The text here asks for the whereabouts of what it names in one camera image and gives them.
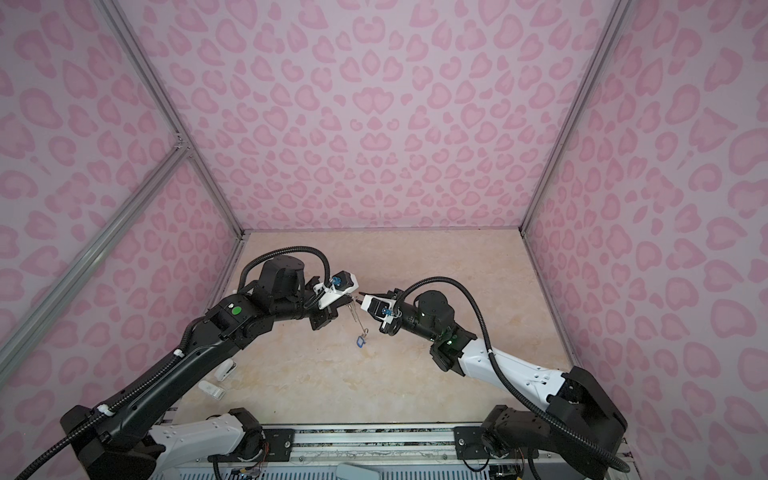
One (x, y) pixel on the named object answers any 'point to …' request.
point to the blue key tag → (360, 342)
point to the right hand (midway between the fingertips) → (364, 295)
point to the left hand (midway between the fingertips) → (350, 295)
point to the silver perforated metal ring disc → (357, 317)
